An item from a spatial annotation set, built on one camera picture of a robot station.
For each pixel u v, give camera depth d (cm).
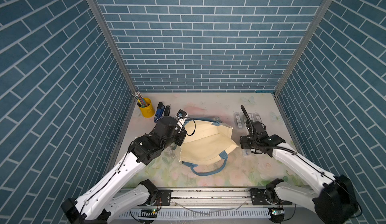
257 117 105
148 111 99
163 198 74
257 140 63
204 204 74
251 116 105
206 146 85
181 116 59
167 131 50
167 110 109
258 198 73
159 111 106
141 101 99
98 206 38
